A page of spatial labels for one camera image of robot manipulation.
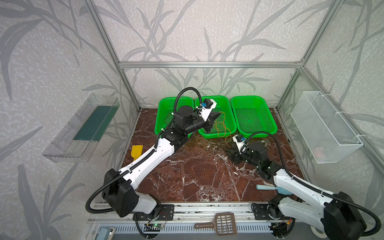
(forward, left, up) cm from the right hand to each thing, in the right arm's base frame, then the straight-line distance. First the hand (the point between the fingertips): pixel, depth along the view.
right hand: (229, 143), depth 82 cm
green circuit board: (-37, +39, -17) cm, 57 cm away
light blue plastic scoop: (-19, -19, -16) cm, 31 cm away
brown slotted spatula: (-36, +4, -15) cm, 39 cm away
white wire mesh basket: (-7, -40, +17) cm, 44 cm away
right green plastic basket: (+35, -25, -16) cm, 45 cm away
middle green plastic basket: (+40, -2, -11) cm, 42 cm away
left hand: (+4, +6, +22) cm, 23 cm away
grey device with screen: (-39, +57, -9) cm, 70 cm away
